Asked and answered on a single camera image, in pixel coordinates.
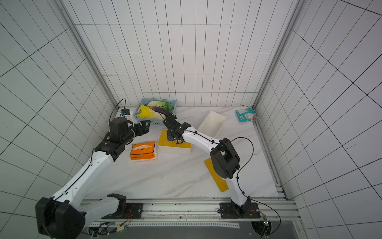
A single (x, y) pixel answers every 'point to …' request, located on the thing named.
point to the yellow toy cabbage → (148, 112)
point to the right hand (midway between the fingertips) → (167, 136)
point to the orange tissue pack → (143, 151)
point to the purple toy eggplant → (162, 110)
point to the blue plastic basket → (172, 102)
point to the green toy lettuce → (159, 103)
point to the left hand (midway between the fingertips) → (142, 125)
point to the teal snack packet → (247, 115)
